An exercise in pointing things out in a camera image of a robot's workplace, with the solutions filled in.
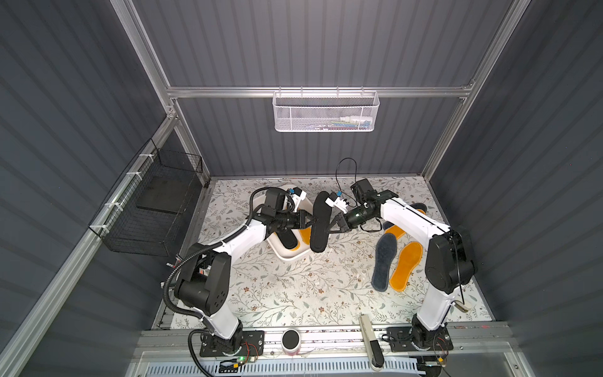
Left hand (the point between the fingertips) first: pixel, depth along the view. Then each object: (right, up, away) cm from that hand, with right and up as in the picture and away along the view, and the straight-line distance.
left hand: (320, 223), depth 83 cm
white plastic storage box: (-19, -9, +13) cm, 24 cm away
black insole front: (-13, -8, +13) cm, 20 cm away
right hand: (+4, -3, -1) cm, 5 cm away
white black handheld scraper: (+15, -36, -16) cm, 42 cm away
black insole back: (0, +1, 0) cm, 2 cm away
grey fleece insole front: (+27, -13, +10) cm, 31 cm away
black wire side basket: (-55, +6, -10) cm, 56 cm away
